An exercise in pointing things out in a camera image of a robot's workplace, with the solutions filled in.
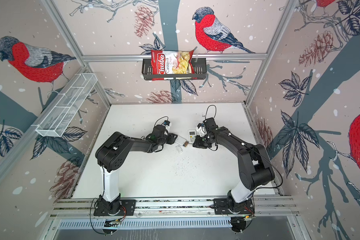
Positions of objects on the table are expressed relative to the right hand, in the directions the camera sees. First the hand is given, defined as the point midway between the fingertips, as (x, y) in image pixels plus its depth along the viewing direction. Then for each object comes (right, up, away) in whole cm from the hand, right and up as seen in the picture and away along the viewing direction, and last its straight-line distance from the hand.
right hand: (193, 147), depth 89 cm
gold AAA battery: (-4, 0, +8) cm, 9 cm away
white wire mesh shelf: (-69, +20, -15) cm, 73 cm away
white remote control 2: (0, +6, +11) cm, 13 cm away
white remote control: (-7, +2, +9) cm, 12 cm away
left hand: (-12, +6, +10) cm, 16 cm away
